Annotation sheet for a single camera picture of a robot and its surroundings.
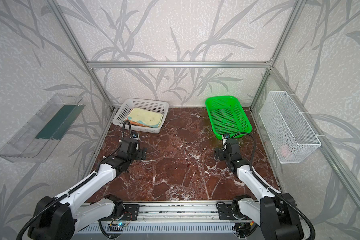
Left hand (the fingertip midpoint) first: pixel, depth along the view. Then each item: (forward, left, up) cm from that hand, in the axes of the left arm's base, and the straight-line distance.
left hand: (139, 143), depth 86 cm
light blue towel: (+26, +2, -8) cm, 27 cm away
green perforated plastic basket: (+32, -59, -12) cm, 68 cm away
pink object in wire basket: (-9, -77, +10) cm, 78 cm away
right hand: (+2, -50, -3) cm, 51 cm away
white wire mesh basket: (-10, -71, +25) cm, 76 cm away
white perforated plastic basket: (+35, -7, -6) cm, 36 cm away
